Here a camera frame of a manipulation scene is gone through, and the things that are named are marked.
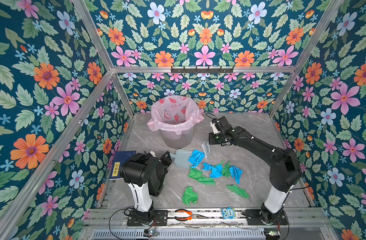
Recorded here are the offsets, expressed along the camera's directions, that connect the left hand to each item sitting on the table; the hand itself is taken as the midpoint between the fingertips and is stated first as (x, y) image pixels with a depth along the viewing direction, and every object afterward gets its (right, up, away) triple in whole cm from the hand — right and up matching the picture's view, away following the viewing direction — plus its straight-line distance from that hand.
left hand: (171, 148), depth 89 cm
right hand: (+23, +6, 0) cm, 24 cm away
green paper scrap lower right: (+36, -21, -8) cm, 42 cm away
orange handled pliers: (+14, -32, -16) cm, 38 cm away
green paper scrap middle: (+22, -18, -4) cm, 29 cm away
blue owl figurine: (+31, -30, -15) cm, 46 cm away
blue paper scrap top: (+16, -7, +3) cm, 17 cm away
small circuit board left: (-8, -38, -19) cm, 43 cm away
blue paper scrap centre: (+28, -13, -1) cm, 31 cm away
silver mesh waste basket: (+3, +3, +9) cm, 10 cm away
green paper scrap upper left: (+15, -15, -1) cm, 21 cm away
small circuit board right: (+52, -38, -19) cm, 67 cm away
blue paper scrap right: (+39, -14, -3) cm, 41 cm away
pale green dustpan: (+6, -7, +7) cm, 11 cm away
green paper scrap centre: (+33, -12, -1) cm, 35 cm away
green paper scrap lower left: (+12, -25, -9) cm, 29 cm away
